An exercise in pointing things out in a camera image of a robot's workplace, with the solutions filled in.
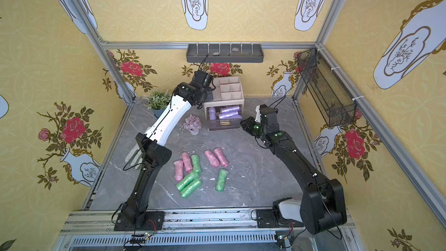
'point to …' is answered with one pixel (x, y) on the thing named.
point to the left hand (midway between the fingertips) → (210, 96)
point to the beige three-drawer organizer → (227, 91)
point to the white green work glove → (135, 157)
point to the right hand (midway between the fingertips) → (239, 123)
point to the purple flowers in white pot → (192, 124)
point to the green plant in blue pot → (158, 101)
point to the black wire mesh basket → (336, 105)
